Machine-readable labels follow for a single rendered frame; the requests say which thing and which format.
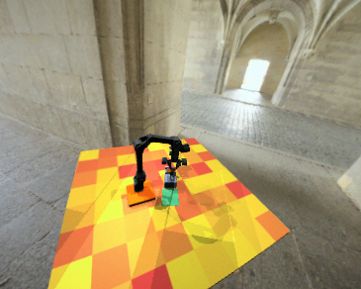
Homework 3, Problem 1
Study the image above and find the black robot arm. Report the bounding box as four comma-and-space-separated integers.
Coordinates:
133, 134, 190, 193

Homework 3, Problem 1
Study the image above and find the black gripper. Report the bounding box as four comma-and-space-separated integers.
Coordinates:
161, 154, 187, 169

